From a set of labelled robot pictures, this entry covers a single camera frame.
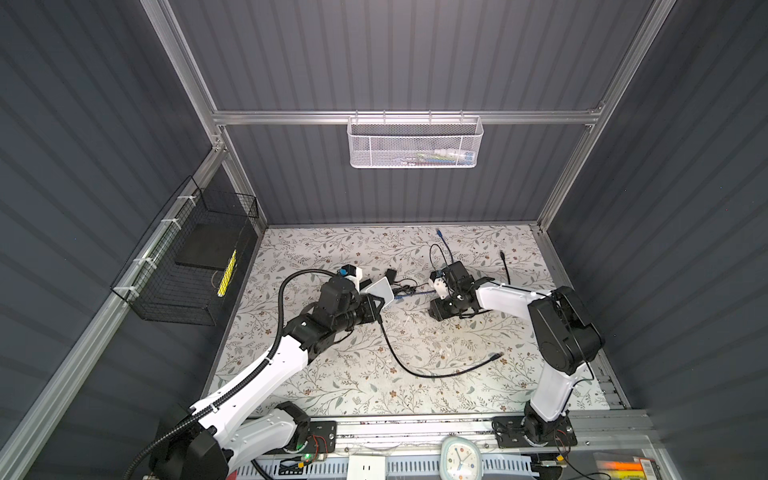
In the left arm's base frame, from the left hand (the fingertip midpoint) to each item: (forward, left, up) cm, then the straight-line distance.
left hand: (384, 301), depth 77 cm
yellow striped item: (0, +38, +8) cm, 39 cm away
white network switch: (+3, +1, +1) cm, 4 cm away
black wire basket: (+7, +49, +9) cm, 50 cm away
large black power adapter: (+22, -3, -18) cm, 28 cm away
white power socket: (-34, +6, -15) cm, 38 cm away
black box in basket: (+12, +43, +11) cm, 46 cm away
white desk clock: (-33, -16, -16) cm, 41 cm away
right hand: (+6, -18, -19) cm, 27 cm away
